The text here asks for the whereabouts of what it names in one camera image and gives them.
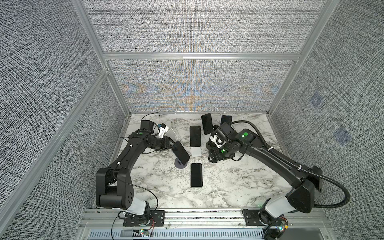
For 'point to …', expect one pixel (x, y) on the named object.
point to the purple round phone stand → (178, 164)
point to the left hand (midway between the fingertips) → (174, 145)
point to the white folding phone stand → (196, 151)
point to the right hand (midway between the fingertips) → (214, 156)
